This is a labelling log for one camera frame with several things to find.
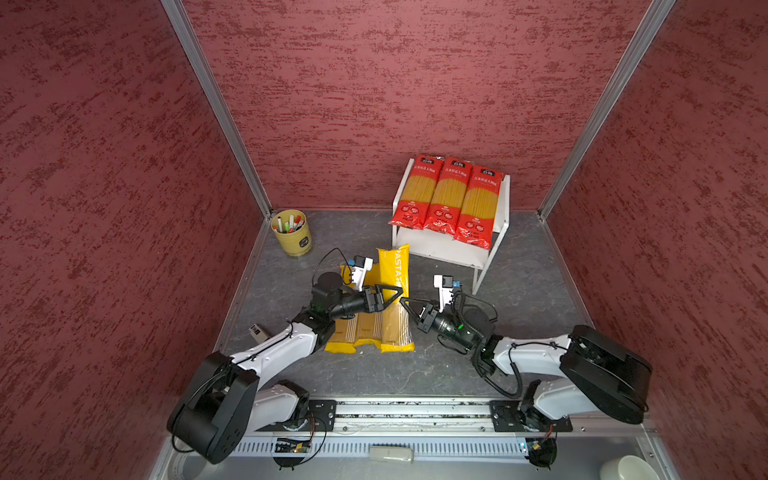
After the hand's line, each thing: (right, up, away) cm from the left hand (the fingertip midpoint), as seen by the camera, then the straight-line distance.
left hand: (395, 296), depth 78 cm
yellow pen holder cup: (-36, +19, +23) cm, 47 cm away
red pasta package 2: (+20, +19, -8) cm, 29 cm away
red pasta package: (+6, +28, 0) cm, 29 cm away
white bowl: (+50, -33, -16) cm, 62 cm away
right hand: (+1, -2, -3) cm, 4 cm away
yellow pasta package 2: (0, +7, -2) cm, 7 cm away
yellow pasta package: (-15, -13, +8) cm, 21 cm away
